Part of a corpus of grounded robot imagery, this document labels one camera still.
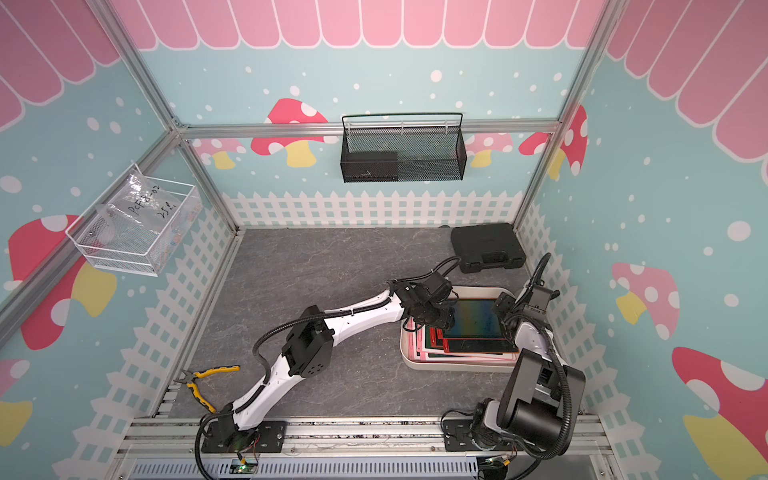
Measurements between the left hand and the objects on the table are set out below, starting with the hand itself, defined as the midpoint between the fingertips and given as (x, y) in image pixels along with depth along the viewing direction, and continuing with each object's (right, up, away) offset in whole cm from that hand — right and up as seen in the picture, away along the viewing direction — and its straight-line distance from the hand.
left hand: (445, 326), depth 90 cm
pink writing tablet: (-8, -7, -2) cm, 11 cm away
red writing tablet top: (+10, +2, +3) cm, 10 cm away
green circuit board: (-52, -31, -17) cm, 63 cm away
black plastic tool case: (+21, +26, +18) cm, 38 cm away
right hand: (+20, +7, +2) cm, 21 cm away
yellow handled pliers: (-73, -13, -6) cm, 75 cm away
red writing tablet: (+7, -5, -2) cm, 9 cm away
